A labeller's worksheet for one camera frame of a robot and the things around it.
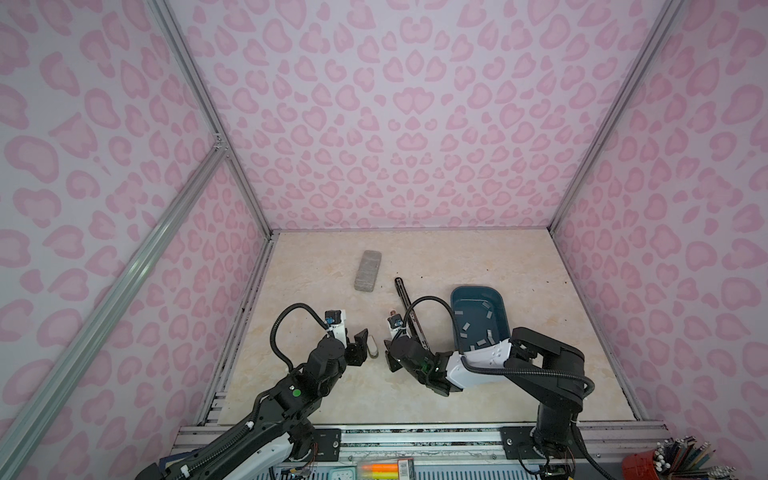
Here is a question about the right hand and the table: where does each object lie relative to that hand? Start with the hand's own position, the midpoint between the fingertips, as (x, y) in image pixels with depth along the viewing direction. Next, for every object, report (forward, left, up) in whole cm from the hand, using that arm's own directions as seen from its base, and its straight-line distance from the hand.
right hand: (388, 339), depth 88 cm
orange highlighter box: (-31, -4, -2) cm, 31 cm away
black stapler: (+9, -7, -2) cm, 12 cm away
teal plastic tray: (+10, -29, -4) cm, 31 cm away
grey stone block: (+23, +9, -1) cm, 25 cm away
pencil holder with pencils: (-28, -61, +8) cm, 67 cm away
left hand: (-1, +7, +10) cm, 12 cm away
